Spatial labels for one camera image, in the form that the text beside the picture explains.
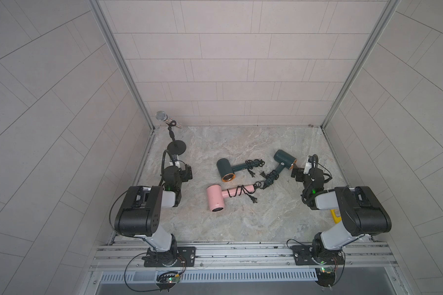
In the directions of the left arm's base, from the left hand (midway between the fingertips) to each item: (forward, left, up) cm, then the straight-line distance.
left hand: (182, 163), depth 95 cm
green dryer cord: (-8, -45, 0) cm, 46 cm away
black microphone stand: (+12, +6, -2) cm, 14 cm away
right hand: (0, -63, +2) cm, 63 cm away
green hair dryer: (+1, -54, +2) cm, 54 cm away
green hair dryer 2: (-5, -24, +2) cm, 24 cm away
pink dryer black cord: (-12, -39, -1) cm, 40 cm away
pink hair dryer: (-18, -19, +1) cm, 26 cm away
